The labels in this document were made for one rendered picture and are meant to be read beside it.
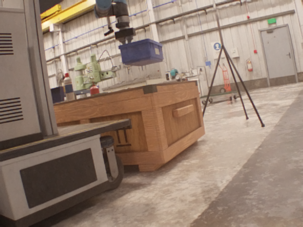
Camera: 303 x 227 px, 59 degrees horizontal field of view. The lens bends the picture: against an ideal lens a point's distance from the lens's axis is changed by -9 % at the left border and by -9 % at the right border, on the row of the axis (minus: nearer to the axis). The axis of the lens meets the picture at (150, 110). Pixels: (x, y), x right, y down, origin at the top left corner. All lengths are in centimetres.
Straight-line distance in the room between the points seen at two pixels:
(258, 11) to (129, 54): 1008
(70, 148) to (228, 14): 1105
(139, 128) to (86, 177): 55
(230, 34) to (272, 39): 167
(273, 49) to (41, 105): 1041
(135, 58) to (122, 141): 49
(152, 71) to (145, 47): 635
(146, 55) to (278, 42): 975
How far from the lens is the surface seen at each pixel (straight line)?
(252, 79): 1144
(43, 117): 129
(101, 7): 177
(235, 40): 1167
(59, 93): 218
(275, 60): 1123
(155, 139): 156
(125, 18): 190
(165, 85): 170
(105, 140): 134
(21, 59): 115
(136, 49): 172
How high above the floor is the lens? 41
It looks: 3 degrees down
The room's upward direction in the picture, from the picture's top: 10 degrees counter-clockwise
